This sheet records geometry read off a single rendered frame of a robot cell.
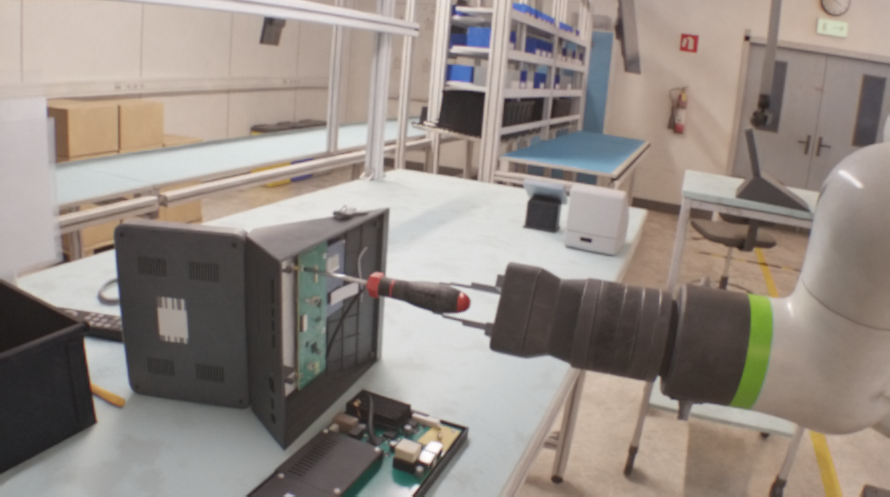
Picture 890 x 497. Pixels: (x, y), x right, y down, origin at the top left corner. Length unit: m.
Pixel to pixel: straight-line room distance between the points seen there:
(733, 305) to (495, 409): 0.36
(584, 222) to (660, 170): 5.75
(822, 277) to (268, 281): 0.46
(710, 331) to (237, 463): 0.45
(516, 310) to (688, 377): 0.14
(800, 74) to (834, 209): 6.79
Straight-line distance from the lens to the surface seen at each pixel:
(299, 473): 0.58
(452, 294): 0.53
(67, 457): 0.68
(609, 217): 1.38
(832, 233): 0.44
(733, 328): 0.47
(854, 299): 0.45
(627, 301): 0.47
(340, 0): 2.99
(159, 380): 0.73
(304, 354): 0.65
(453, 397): 0.75
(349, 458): 0.60
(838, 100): 7.30
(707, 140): 7.07
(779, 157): 7.22
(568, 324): 0.48
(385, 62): 1.97
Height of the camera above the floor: 1.39
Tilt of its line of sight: 14 degrees down
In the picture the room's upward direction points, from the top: 5 degrees clockwise
